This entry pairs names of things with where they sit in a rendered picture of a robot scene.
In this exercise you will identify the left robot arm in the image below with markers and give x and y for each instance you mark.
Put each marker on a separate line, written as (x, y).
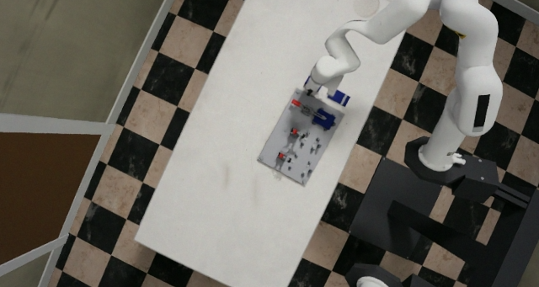
(369, 282)

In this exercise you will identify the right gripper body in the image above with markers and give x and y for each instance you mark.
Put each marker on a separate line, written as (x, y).
(311, 85)

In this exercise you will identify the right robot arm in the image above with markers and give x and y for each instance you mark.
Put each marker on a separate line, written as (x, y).
(479, 85)

